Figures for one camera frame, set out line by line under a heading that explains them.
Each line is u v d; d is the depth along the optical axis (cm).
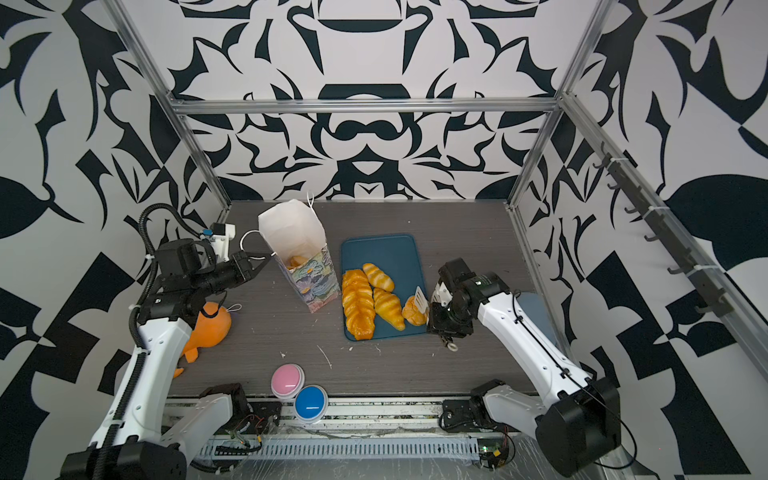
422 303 83
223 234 66
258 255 72
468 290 55
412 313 87
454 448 71
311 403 75
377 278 96
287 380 79
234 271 64
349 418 76
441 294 74
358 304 90
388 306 89
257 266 71
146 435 39
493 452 71
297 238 97
